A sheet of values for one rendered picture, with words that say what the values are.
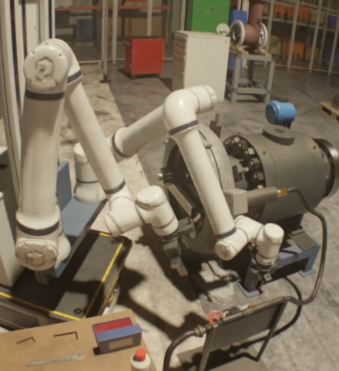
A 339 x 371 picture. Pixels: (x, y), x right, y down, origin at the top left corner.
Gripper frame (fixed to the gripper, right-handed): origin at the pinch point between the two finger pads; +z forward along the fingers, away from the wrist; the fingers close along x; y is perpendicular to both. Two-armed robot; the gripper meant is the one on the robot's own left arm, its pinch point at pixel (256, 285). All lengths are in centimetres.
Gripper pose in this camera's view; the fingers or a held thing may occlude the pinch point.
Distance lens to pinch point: 160.6
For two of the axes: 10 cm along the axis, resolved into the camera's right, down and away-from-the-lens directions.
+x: 9.3, -1.5, 3.4
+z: -0.6, 8.5, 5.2
